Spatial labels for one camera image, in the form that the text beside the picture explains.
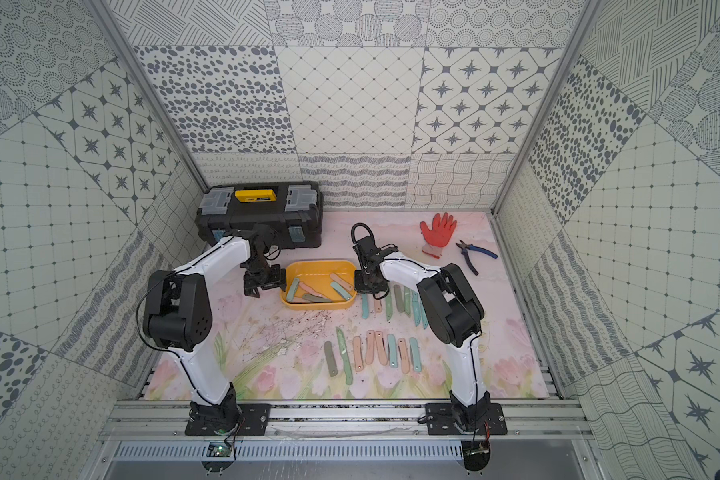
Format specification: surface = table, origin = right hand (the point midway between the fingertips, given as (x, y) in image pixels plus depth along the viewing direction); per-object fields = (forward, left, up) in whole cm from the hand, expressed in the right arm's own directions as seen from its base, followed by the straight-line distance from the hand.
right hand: (365, 291), depth 97 cm
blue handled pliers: (+20, -38, -1) cm, 43 cm away
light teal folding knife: (0, +8, -1) cm, 8 cm away
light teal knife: (-19, -9, -2) cm, 21 cm away
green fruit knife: (-4, -8, -2) cm, 9 cm away
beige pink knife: (-19, +2, -2) cm, 19 cm away
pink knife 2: (-23, -13, -2) cm, 26 cm away
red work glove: (+26, -28, -1) cm, 38 cm away
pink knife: (-18, -5, -1) cm, 19 cm away
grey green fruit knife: (-2, -11, -1) cm, 11 cm away
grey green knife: (-24, +8, -1) cm, 25 cm away
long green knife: (-24, +4, -1) cm, 24 cm away
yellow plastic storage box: (+3, +16, -1) cm, 16 cm away
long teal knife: (-5, 0, -2) cm, 5 cm away
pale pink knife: (-19, -2, -2) cm, 19 cm away
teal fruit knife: (-4, -17, -3) cm, 18 cm away
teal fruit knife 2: (-24, -13, +32) cm, 42 cm away
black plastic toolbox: (+21, +24, +17) cm, 36 cm away
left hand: (-3, +25, +5) cm, 26 cm away
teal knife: (-21, -15, -2) cm, 26 cm away
